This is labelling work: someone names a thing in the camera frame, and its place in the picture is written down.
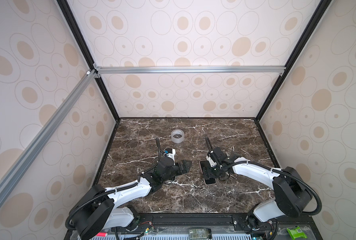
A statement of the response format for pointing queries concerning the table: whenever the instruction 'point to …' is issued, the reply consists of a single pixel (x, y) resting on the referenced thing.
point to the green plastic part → (294, 233)
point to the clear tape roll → (177, 131)
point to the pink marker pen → (102, 234)
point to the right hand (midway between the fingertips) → (207, 174)
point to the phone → (204, 163)
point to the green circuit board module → (203, 233)
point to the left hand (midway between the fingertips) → (191, 163)
